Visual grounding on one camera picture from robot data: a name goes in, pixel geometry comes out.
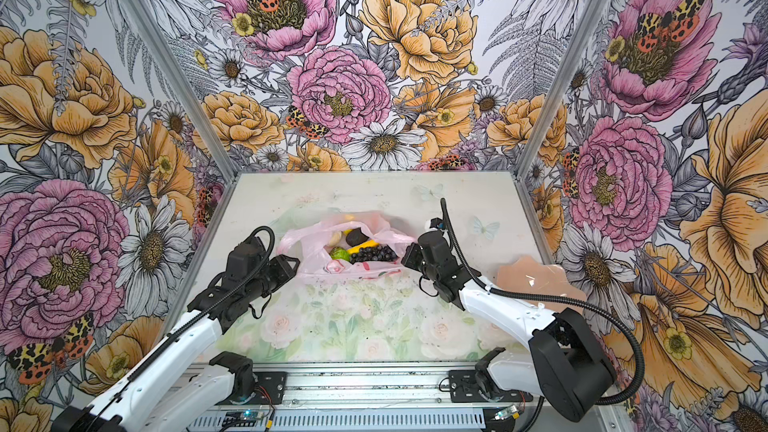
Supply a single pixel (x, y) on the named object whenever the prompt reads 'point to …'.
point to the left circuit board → (240, 419)
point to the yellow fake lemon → (336, 237)
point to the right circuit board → (505, 413)
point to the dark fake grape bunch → (377, 253)
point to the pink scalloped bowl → (530, 275)
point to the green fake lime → (338, 253)
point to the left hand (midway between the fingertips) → (295, 273)
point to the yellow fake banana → (366, 244)
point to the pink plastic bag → (308, 242)
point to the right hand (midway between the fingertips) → (405, 257)
